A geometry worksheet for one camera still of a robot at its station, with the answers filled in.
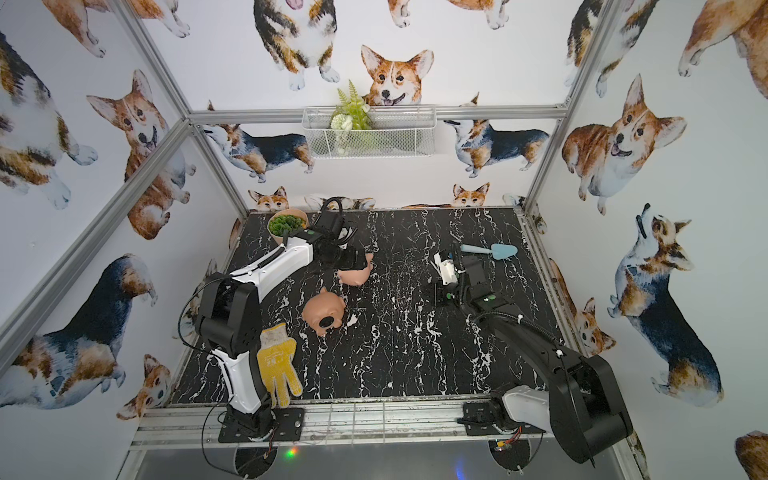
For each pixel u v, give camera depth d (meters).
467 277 0.65
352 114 0.82
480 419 0.73
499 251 1.07
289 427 0.73
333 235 0.76
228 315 0.50
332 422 0.75
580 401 0.41
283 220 1.03
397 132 0.92
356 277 0.93
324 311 0.84
